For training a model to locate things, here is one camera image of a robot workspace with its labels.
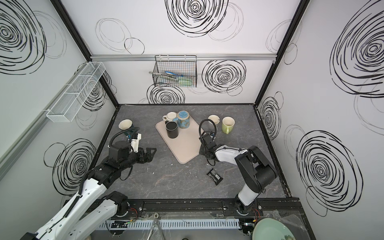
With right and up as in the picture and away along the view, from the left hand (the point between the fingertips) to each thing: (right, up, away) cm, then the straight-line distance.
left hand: (151, 149), depth 77 cm
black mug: (+8, +10, +18) cm, 22 cm away
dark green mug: (-22, +12, +20) cm, 32 cm away
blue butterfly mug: (+15, +15, +22) cm, 31 cm away
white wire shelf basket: (-41, +23, -2) cm, 47 cm away
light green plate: (+58, -34, -10) cm, 68 cm away
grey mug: (+36, +16, +23) cm, 46 cm away
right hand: (+27, -4, +18) cm, 33 cm away
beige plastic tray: (+17, -2, +22) cm, 28 cm away
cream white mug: (+6, +17, +26) cm, 31 cm away
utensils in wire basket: (+8, +40, +9) cm, 42 cm away
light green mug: (+44, +11, +20) cm, 50 cm away
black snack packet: (+34, -17, +6) cm, 38 cm away
